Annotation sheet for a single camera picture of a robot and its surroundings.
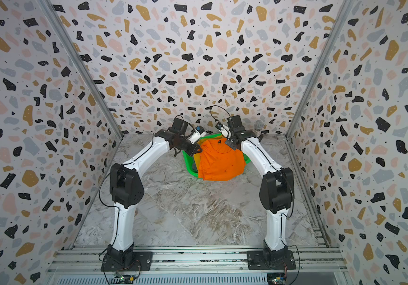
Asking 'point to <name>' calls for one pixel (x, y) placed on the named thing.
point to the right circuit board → (276, 278)
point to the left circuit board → (120, 279)
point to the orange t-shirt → (219, 161)
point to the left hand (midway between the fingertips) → (202, 148)
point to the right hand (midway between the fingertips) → (236, 134)
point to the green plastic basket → (189, 161)
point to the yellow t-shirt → (197, 158)
